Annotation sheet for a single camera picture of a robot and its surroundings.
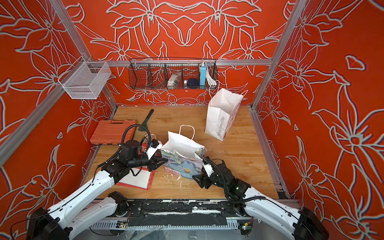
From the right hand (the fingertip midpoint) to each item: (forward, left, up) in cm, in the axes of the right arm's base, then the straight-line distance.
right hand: (194, 174), depth 77 cm
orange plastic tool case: (+33, +59, -8) cm, 68 cm away
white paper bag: (+31, -16, +18) cm, 39 cm away
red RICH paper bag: (-1, +31, -5) cm, 32 cm away
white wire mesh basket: (+49, +69, +26) cm, 89 cm away
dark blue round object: (+52, +1, +21) cm, 56 cm away
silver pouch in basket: (+50, +13, +24) cm, 57 cm away
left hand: (+6, +15, +9) cm, 18 cm away
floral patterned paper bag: (-2, +4, +25) cm, 25 cm away
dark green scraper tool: (+40, +38, -7) cm, 55 cm away
